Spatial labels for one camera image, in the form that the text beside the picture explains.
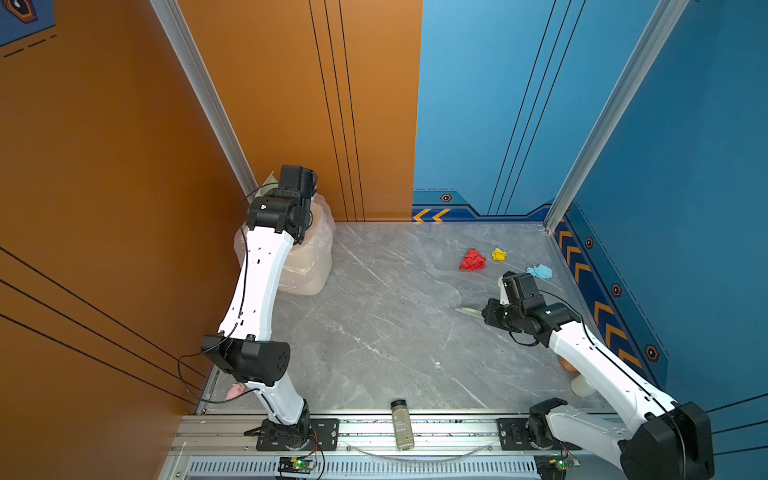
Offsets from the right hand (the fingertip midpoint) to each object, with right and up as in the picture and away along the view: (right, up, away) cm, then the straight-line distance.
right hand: (481, 312), depth 83 cm
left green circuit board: (-48, -34, -12) cm, 60 cm away
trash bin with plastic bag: (-48, +13, 0) cm, 50 cm away
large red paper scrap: (+4, +14, +23) cm, 27 cm away
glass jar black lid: (-22, -25, -11) cm, 35 cm away
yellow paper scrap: (+15, +16, +27) cm, 34 cm away
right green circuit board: (+14, -34, -12) cm, 39 cm away
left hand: (-56, +27, -12) cm, 63 cm away
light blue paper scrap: (+28, +10, +23) cm, 37 cm away
